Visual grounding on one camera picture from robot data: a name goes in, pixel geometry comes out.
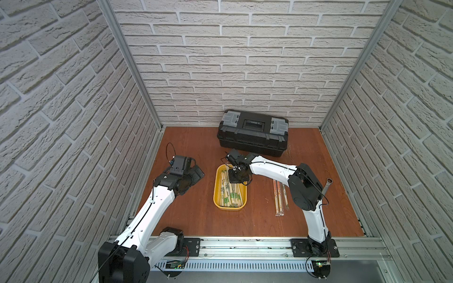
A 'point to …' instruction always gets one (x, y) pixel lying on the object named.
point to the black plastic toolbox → (258, 134)
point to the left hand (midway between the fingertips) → (198, 173)
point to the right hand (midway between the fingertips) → (234, 179)
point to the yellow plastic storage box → (228, 196)
